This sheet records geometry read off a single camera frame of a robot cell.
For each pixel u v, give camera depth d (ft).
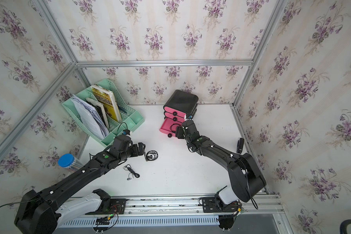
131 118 3.32
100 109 2.97
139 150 2.41
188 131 2.15
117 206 2.38
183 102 3.25
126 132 2.38
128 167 2.82
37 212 1.25
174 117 3.23
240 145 3.05
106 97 3.04
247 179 1.45
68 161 2.26
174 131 3.31
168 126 3.42
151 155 2.97
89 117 2.62
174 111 3.14
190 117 2.50
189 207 2.41
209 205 2.40
